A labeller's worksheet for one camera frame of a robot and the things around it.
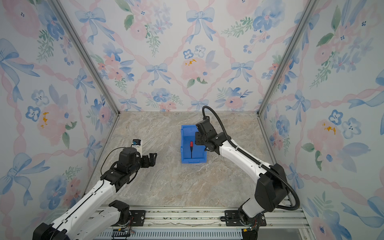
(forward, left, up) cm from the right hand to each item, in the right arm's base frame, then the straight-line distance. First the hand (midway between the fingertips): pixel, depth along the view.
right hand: (200, 135), depth 85 cm
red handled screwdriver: (+4, +6, -17) cm, 18 cm away
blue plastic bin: (-1, 0, -18) cm, 18 cm away
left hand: (-10, +28, -4) cm, 30 cm away
